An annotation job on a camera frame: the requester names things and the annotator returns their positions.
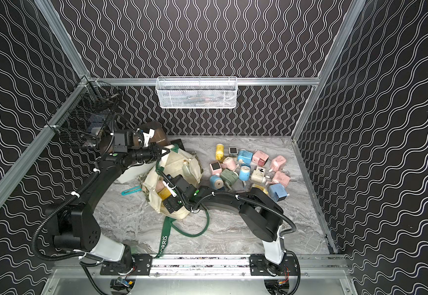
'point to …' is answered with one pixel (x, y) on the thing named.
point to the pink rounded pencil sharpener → (278, 163)
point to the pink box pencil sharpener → (259, 158)
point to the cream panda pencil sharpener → (259, 175)
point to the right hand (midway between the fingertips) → (172, 197)
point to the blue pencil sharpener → (245, 156)
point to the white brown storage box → (155, 134)
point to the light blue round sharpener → (245, 173)
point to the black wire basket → (84, 116)
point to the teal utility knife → (130, 191)
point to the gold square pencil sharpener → (233, 152)
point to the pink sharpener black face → (216, 168)
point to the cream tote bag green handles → (173, 161)
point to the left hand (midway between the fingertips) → (168, 147)
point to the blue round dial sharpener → (216, 182)
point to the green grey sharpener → (229, 177)
